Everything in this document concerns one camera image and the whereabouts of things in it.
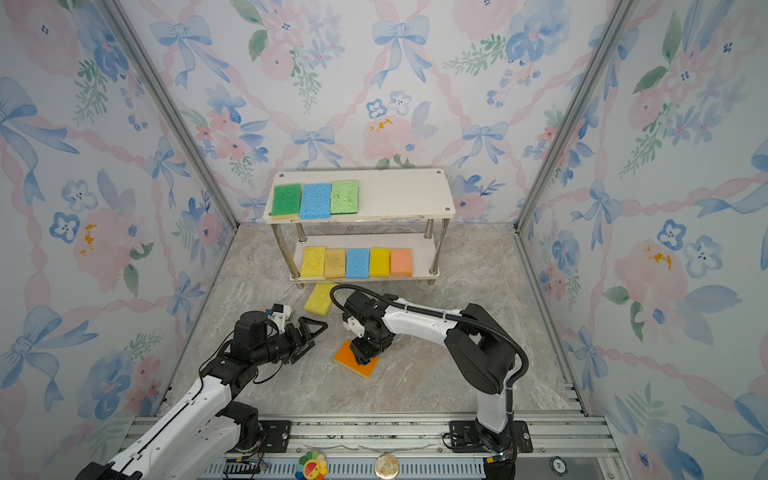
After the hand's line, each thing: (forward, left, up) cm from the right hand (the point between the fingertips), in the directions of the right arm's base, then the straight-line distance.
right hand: (363, 353), depth 86 cm
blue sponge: (+27, +4, +6) cm, 28 cm away
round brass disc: (-26, -7, -2) cm, 27 cm away
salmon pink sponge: (+28, -11, +6) cm, 31 cm away
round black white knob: (-25, -48, -2) cm, 54 cm away
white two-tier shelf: (+53, +10, -2) cm, 54 cm away
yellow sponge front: (+28, -4, +6) cm, 29 cm away
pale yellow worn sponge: (+28, +11, +6) cm, 31 cm away
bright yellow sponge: (+29, +18, +6) cm, 34 cm away
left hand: (+2, +10, +10) cm, 15 cm away
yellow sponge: (+18, +16, 0) cm, 24 cm away
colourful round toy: (-27, +10, 0) cm, 29 cm away
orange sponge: (-1, +5, -1) cm, 5 cm away
